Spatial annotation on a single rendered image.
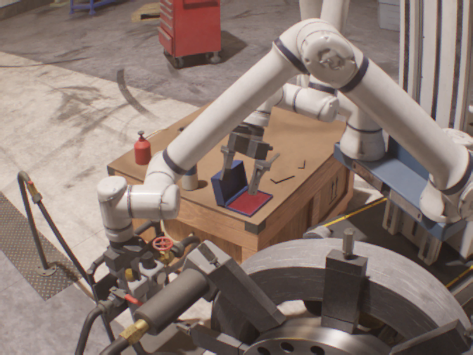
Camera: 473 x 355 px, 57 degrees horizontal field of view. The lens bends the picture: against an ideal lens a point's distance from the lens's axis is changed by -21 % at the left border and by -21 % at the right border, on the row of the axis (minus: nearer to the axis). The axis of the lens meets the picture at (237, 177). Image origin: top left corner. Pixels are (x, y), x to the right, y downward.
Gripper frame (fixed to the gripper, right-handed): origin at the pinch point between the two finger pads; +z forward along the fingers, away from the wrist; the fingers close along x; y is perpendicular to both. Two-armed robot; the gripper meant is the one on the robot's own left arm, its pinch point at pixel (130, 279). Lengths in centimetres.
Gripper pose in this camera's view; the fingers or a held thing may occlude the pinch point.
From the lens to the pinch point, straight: 152.9
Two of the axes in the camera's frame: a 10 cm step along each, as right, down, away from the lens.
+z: 0.2, 8.6, 5.1
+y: -8.3, -2.8, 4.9
